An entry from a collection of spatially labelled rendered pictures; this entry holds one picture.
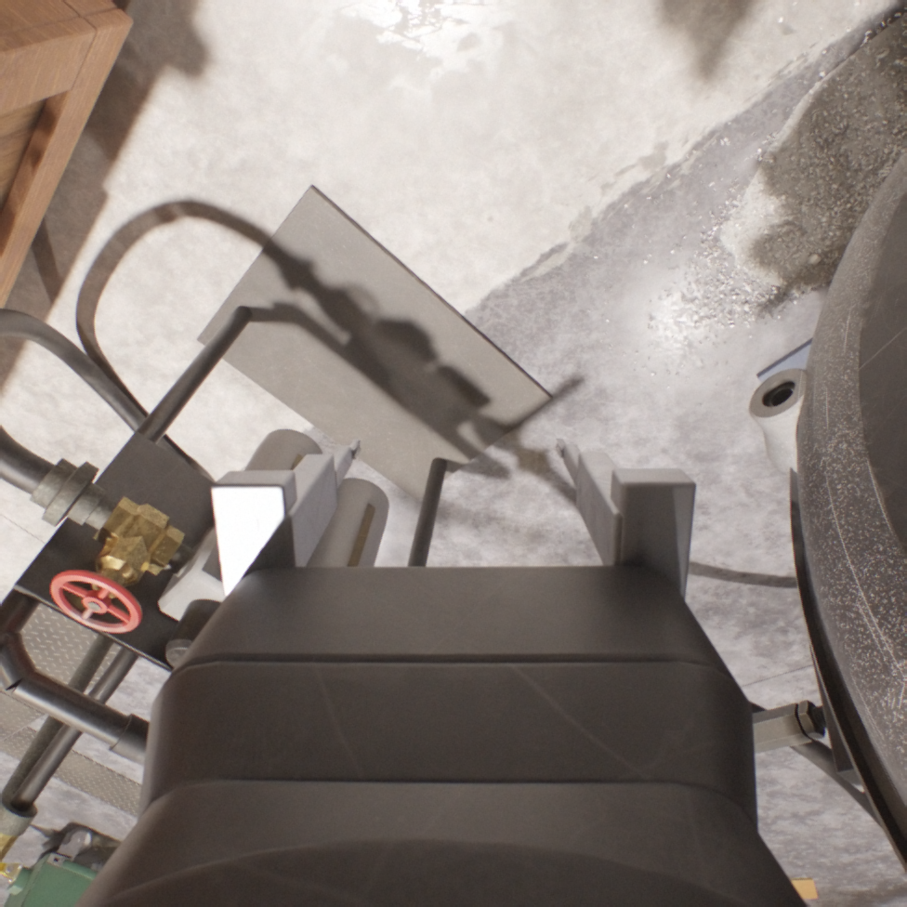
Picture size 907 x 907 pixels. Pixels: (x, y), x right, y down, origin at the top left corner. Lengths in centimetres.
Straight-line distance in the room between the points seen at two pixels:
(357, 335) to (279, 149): 25
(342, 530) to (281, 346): 36
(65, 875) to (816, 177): 306
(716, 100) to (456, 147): 28
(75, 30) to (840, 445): 70
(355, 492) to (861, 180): 65
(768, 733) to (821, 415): 19
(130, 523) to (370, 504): 25
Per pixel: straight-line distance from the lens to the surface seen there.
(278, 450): 70
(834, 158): 85
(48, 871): 312
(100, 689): 114
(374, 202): 84
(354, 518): 71
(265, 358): 98
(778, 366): 95
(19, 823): 122
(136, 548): 59
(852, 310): 40
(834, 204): 86
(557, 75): 79
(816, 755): 104
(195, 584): 59
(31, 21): 74
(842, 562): 31
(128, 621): 58
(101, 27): 80
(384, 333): 91
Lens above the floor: 78
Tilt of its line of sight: 50 degrees down
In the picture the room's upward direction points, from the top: 169 degrees counter-clockwise
